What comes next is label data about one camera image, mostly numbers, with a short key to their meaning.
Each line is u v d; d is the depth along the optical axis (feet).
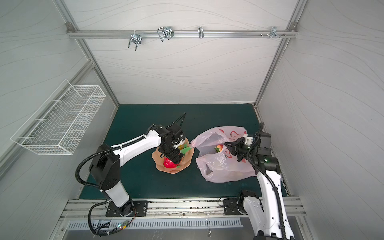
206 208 2.46
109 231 2.17
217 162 2.26
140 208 2.41
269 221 1.30
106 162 1.66
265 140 1.80
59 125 2.24
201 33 2.57
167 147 2.30
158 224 2.30
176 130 2.29
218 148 2.97
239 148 2.09
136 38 2.62
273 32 2.51
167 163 2.63
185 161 2.86
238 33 6.39
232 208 2.40
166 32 2.51
